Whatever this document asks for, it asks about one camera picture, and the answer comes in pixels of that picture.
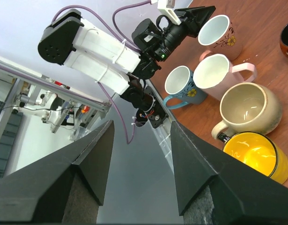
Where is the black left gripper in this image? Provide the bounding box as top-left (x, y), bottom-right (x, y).
top-left (132, 6), bottom-right (216, 62)

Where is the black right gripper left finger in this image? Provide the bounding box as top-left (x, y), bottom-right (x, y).
top-left (0, 120), bottom-right (115, 225)

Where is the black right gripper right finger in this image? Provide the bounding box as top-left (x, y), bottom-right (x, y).
top-left (170, 121), bottom-right (288, 225)

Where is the pink floral textured mug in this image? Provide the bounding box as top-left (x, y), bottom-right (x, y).
top-left (198, 15), bottom-right (243, 61)

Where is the pale pink faceted mug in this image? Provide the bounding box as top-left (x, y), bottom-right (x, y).
top-left (193, 54), bottom-right (257, 101)

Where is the beige round mug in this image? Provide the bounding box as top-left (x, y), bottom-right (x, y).
top-left (211, 82), bottom-right (282, 139)

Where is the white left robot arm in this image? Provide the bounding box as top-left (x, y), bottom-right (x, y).
top-left (37, 6), bottom-right (216, 112)

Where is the yellow enamel mug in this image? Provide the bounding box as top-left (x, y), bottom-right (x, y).
top-left (217, 132), bottom-right (288, 184)

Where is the blue floral mug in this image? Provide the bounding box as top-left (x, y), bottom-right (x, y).
top-left (163, 66), bottom-right (207, 110)

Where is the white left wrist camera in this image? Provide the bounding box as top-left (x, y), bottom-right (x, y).
top-left (157, 0), bottom-right (181, 25)

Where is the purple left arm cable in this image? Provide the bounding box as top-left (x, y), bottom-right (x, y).
top-left (51, 0), bottom-right (156, 145)

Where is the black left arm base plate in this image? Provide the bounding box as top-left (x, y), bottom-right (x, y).
top-left (134, 86), bottom-right (168, 129)

